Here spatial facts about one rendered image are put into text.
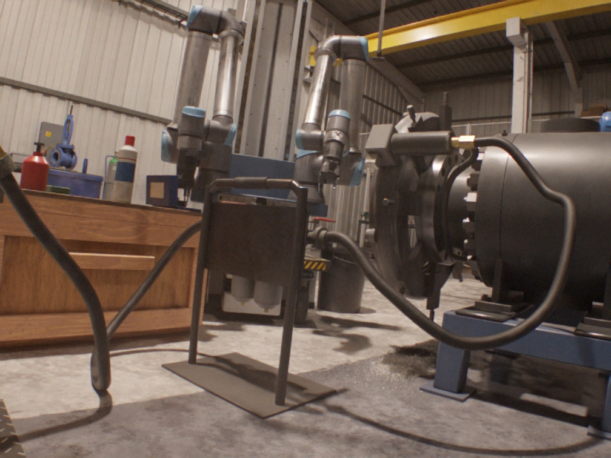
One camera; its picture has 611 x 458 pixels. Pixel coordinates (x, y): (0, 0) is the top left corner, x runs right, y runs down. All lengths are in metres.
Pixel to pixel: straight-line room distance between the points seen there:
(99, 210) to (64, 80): 8.36
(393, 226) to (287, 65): 1.29
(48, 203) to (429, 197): 1.23
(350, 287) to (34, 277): 1.71
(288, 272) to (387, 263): 0.55
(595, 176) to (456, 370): 0.70
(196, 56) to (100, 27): 8.20
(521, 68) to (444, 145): 8.68
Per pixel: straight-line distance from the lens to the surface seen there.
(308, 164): 2.12
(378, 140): 1.45
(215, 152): 2.06
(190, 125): 1.66
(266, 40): 2.50
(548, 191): 1.26
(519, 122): 9.61
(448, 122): 1.84
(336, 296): 2.52
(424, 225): 1.59
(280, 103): 2.40
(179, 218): 1.57
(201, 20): 2.08
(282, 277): 1.10
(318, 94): 2.00
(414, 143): 1.41
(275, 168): 2.24
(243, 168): 2.22
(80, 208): 1.40
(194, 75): 2.06
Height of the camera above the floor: 0.44
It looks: 2 degrees up
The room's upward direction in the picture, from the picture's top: 6 degrees clockwise
